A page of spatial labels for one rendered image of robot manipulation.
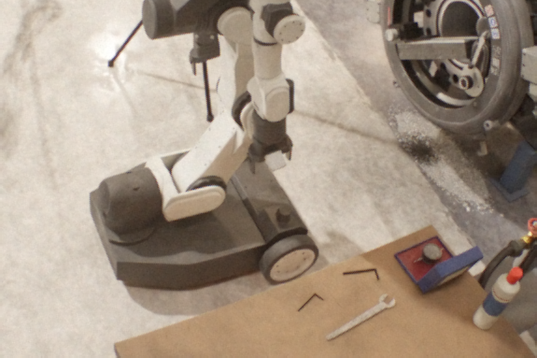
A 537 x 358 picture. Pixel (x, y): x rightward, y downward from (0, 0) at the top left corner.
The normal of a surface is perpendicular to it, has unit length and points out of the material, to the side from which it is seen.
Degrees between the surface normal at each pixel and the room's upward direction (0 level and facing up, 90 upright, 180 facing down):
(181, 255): 0
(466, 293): 0
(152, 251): 0
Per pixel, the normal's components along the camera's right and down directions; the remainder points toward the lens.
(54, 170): 0.17, -0.70
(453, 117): -0.85, 0.25
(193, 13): 0.44, 0.68
